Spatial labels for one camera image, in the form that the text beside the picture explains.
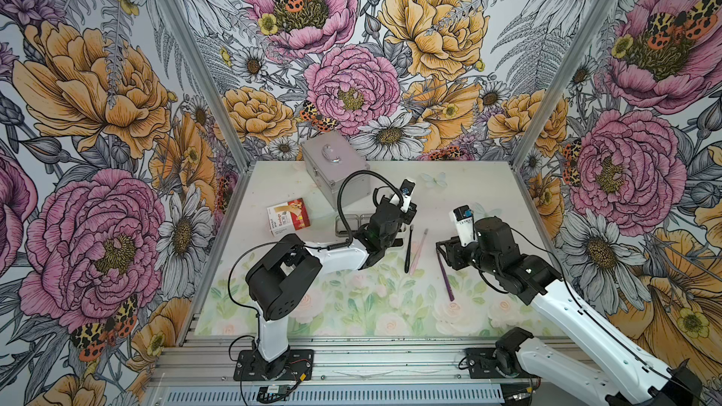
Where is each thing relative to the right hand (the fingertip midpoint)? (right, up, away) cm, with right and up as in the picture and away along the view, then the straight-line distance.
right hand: (445, 249), depth 77 cm
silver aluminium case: (-36, +27, +25) cm, 51 cm away
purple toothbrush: (+3, -11, +12) cm, 17 cm away
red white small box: (-49, +6, +22) cm, 54 cm away
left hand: (-10, +15, +9) cm, 20 cm away
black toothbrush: (-7, -4, +19) cm, 21 cm away
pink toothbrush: (-4, -5, +17) cm, 19 cm away
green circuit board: (-44, -33, -7) cm, 55 cm away
